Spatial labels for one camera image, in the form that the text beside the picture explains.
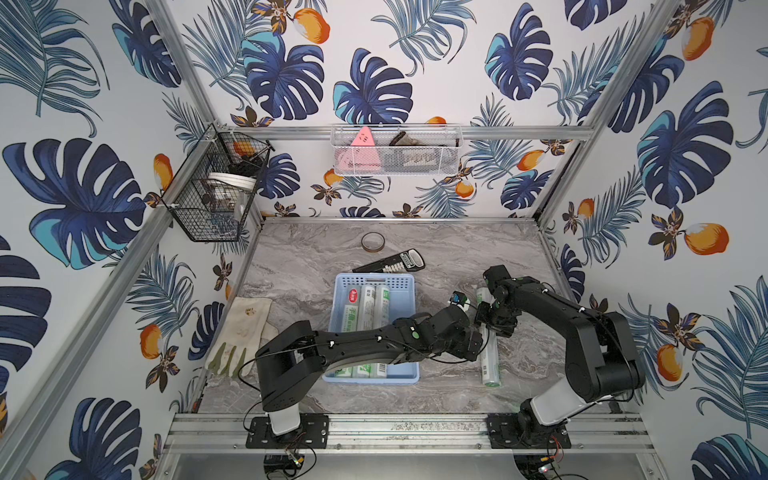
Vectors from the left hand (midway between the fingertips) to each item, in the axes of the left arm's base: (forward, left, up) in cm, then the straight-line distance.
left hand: (473, 333), depth 76 cm
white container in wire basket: (+27, +66, +20) cm, 74 cm away
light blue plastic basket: (+14, +18, -12) cm, 25 cm away
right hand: (+8, -8, -12) cm, 17 cm away
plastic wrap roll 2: (+12, +28, -10) cm, 32 cm away
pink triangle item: (+45, +33, +21) cm, 59 cm away
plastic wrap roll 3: (-1, -8, -11) cm, 13 cm away
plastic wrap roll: (+6, +33, -11) cm, 35 cm away
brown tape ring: (+41, +30, -13) cm, 53 cm away
